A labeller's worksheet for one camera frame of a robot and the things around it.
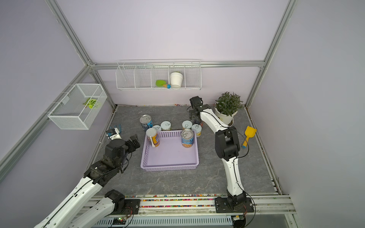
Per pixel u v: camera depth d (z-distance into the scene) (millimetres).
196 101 810
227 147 584
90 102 803
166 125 1017
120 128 1072
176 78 929
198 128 992
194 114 757
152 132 890
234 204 650
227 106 958
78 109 826
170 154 995
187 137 961
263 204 758
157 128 992
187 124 1019
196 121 1021
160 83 999
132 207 729
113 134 623
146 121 985
